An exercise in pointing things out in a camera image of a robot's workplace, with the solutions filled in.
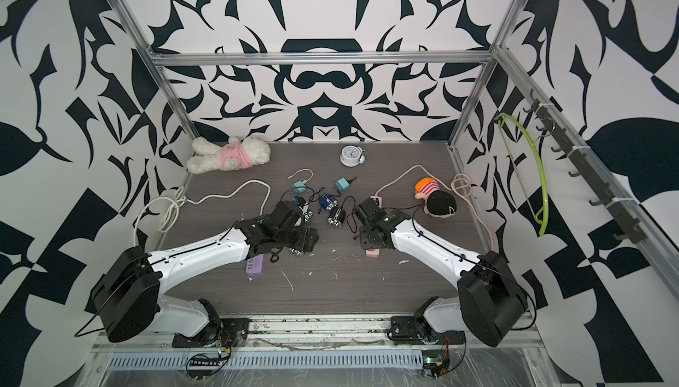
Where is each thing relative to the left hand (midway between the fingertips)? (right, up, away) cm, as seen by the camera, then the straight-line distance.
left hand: (307, 229), depth 85 cm
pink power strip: (+21, -8, +2) cm, 23 cm away
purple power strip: (-16, -11, -2) cm, 19 cm away
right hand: (+20, -2, +1) cm, 20 cm away
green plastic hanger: (+62, +8, -14) cm, 64 cm away
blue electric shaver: (+6, +7, +13) cm, 16 cm away
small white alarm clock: (+16, +25, +26) cm, 39 cm away
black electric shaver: (+9, +2, +9) cm, 13 cm away
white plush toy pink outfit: (-30, +25, +20) cm, 44 cm away
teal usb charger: (-5, +12, +18) cm, 22 cm away
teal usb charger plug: (+11, +13, +19) cm, 26 cm away
